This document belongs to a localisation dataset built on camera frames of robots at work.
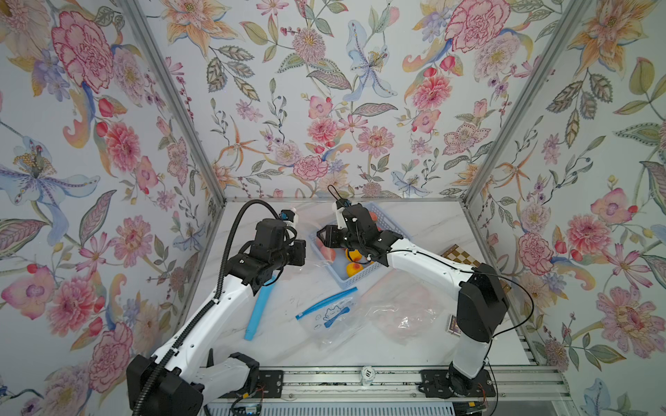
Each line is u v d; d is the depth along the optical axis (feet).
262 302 2.92
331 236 2.41
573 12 2.28
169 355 1.29
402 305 2.93
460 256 3.24
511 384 2.52
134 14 2.28
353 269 3.04
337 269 3.17
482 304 1.52
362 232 2.10
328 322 2.65
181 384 1.23
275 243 1.94
